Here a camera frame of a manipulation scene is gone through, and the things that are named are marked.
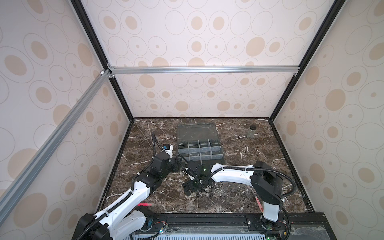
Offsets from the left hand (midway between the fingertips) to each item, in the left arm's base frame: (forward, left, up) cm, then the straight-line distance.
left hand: (182, 157), depth 81 cm
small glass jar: (+25, -46, -9) cm, 53 cm away
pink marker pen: (-21, +20, -14) cm, 32 cm away
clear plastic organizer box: (+17, -9, -11) cm, 22 cm away
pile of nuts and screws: (-13, -16, -15) cm, 26 cm away
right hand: (-13, -5, -13) cm, 19 cm away
